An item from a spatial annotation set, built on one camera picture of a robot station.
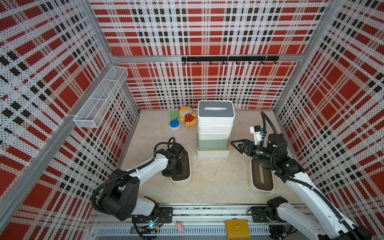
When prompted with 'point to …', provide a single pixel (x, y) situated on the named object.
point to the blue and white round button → (174, 124)
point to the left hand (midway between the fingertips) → (178, 171)
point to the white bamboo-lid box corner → (215, 126)
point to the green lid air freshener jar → (173, 115)
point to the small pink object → (179, 227)
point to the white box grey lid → (215, 117)
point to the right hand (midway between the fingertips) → (236, 145)
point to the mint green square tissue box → (212, 144)
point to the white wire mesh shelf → (92, 114)
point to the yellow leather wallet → (236, 229)
